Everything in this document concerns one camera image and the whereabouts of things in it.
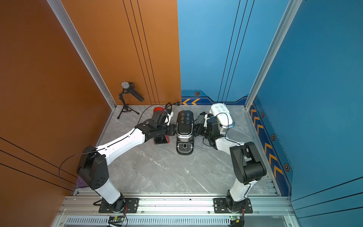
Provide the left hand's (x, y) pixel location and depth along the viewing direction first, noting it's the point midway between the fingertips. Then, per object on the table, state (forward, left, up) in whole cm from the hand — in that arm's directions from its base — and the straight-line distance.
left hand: (176, 126), depth 86 cm
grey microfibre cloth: (+5, -15, 0) cm, 16 cm away
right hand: (+5, -12, -7) cm, 15 cm away
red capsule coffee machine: (-1, +8, -13) cm, 15 cm away
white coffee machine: (0, -28, +8) cm, 29 cm away
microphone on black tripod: (+29, +36, +6) cm, 46 cm away
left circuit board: (-46, +28, -18) cm, 57 cm away
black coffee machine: (-8, -6, +5) cm, 11 cm away
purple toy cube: (-30, +52, -13) cm, 61 cm away
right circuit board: (-46, -32, -17) cm, 58 cm away
